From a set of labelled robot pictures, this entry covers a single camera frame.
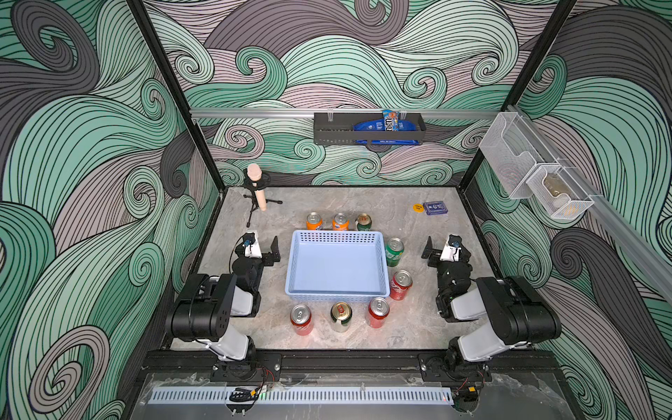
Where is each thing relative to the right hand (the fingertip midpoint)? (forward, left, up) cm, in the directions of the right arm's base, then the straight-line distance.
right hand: (448, 242), depth 87 cm
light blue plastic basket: (-4, +38, -10) cm, 40 cm away
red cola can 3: (-14, +19, -1) cm, 24 cm away
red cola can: (-25, +49, -1) cm, 55 cm away
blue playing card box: (+24, -5, -10) cm, 26 cm away
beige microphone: (+18, +66, +16) cm, 71 cm away
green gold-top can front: (-23, +38, 0) cm, 44 cm away
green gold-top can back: (+10, +28, -1) cm, 30 cm away
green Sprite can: (-1, +18, -2) cm, 19 cm away
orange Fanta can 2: (+10, +37, -1) cm, 38 cm away
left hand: (+3, +64, +2) cm, 64 cm away
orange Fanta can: (+10, +47, -1) cm, 48 cm away
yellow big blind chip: (+26, +2, -12) cm, 29 cm away
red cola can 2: (-22, +27, -1) cm, 35 cm away
